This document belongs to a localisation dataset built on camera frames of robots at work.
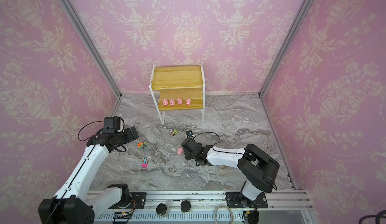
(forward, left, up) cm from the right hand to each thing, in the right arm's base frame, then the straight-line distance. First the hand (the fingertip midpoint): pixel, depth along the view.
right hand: (189, 149), depth 88 cm
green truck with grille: (+13, +10, -1) cm, 16 cm away
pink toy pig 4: (+24, -1, +15) cm, 28 cm away
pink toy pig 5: (0, +5, -2) cm, 6 cm away
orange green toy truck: (+5, +29, -1) cm, 29 cm away
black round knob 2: (-29, +2, +6) cm, 29 cm away
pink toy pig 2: (+24, +9, +15) cm, 30 cm away
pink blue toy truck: (-7, +25, 0) cm, 26 cm away
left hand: (+5, +31, +11) cm, 33 cm away
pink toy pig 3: (+25, +5, +15) cm, 30 cm away
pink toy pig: (+24, +14, +15) cm, 32 cm away
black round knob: (-30, +12, +7) cm, 33 cm away
